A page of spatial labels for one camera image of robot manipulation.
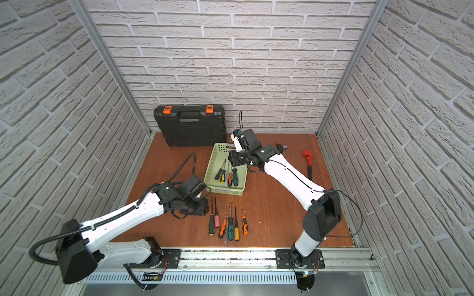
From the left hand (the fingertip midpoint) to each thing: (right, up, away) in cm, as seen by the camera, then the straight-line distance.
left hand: (209, 207), depth 77 cm
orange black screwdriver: (+5, -10, +4) cm, 12 cm away
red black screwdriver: (+7, +9, +19) cm, 23 cm away
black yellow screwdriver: (+1, +10, +20) cm, 23 cm away
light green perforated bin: (+1, +23, +32) cm, 39 cm away
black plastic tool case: (-13, +38, +23) cm, 46 cm away
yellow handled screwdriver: (+12, -11, +3) cm, 16 cm away
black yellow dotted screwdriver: (0, -9, +5) cm, 10 cm away
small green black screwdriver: (+9, -10, +4) cm, 14 cm away
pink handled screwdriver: (+2, -7, +6) cm, 10 cm away
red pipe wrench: (+54, +21, +30) cm, 65 cm away
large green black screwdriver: (+10, +10, +20) cm, 25 cm away
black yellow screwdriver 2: (+4, +10, +19) cm, 21 cm away
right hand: (+11, +22, +4) cm, 25 cm away
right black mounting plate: (+34, -20, -3) cm, 40 cm away
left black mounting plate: (-16, -20, -4) cm, 26 cm away
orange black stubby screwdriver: (+16, -10, +4) cm, 19 cm away
